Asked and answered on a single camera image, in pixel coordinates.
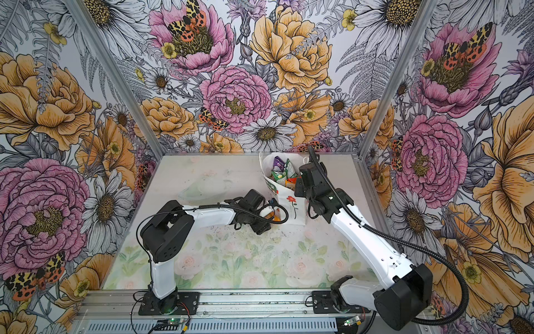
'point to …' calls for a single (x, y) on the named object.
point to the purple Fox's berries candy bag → (278, 165)
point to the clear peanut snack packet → (290, 183)
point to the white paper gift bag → (295, 206)
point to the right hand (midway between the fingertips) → (303, 187)
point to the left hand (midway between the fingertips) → (262, 225)
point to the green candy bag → (288, 172)
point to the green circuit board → (174, 321)
